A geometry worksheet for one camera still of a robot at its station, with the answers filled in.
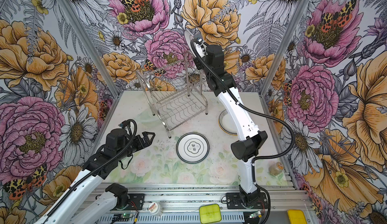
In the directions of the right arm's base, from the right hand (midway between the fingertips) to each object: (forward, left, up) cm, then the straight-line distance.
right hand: (201, 51), depth 71 cm
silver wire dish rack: (+24, +21, -48) cm, 57 cm away
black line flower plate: (-26, +6, -46) cm, 53 cm away
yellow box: (-59, -41, -49) cm, 87 cm away
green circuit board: (-58, +39, -49) cm, 85 cm away
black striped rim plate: (-8, -16, -47) cm, 51 cm away
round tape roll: (-56, +22, -39) cm, 72 cm away
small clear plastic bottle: (-40, -36, -42) cm, 69 cm away
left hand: (-29, +28, -32) cm, 51 cm away
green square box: (-57, -2, -48) cm, 75 cm away
